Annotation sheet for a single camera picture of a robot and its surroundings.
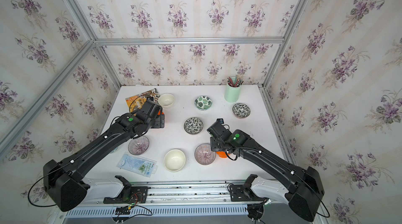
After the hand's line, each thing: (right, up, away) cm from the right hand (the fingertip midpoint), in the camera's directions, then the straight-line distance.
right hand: (218, 143), depth 78 cm
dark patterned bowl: (+18, +15, +26) cm, 35 cm away
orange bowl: (+3, -7, +4) cm, 9 cm away
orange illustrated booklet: (-55, +21, +29) cm, 66 cm away
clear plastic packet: (-41, -13, +4) cm, 43 cm away
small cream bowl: (-33, +22, +29) cm, 49 cm away
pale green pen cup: (+13, +29, +25) cm, 40 cm away
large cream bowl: (-23, -11, +6) cm, 26 cm away
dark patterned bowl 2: (-14, +6, +18) cm, 23 cm away
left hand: (-31, +12, +1) cm, 33 cm away
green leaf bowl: (-7, +20, +29) cm, 36 cm away
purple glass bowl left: (-45, -4, +10) cm, 46 cm away
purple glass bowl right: (-7, -8, +7) cm, 13 cm away
